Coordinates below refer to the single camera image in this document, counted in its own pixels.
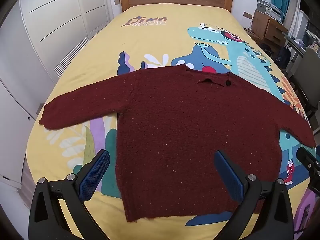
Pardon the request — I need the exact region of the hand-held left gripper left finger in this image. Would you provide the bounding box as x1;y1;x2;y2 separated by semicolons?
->
28;149;110;240

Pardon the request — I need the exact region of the yellow dinosaur printed blanket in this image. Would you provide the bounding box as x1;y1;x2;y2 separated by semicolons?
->
25;4;315;240

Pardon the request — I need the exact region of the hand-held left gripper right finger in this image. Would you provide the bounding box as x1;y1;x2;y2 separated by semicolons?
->
214;150;294;240

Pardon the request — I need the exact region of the wooden cabinet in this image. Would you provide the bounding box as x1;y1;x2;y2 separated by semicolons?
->
251;10;288;47

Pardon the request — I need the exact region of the purple plastic object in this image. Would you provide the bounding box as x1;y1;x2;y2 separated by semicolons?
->
294;189;320;233

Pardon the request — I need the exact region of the dark red knit sweater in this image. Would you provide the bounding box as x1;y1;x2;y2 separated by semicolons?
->
38;64;317;223

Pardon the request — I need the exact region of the white printer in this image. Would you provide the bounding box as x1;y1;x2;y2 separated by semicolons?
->
256;0;284;22

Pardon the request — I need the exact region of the white wardrobe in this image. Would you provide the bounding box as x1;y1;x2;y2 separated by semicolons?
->
0;0;110;188

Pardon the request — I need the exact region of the grey chair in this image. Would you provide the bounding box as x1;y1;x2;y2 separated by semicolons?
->
289;47;320;120

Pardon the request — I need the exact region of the black bag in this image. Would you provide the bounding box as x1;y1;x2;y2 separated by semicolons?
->
276;46;291;68

